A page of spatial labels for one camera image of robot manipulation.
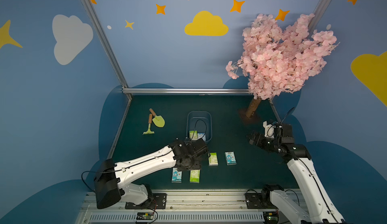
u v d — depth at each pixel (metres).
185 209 0.73
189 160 0.52
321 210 0.40
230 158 0.87
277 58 0.59
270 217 0.73
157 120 1.05
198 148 0.57
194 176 0.80
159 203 0.74
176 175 0.80
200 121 1.03
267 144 0.65
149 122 1.04
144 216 0.72
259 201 0.74
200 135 0.97
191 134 0.96
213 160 0.86
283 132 0.57
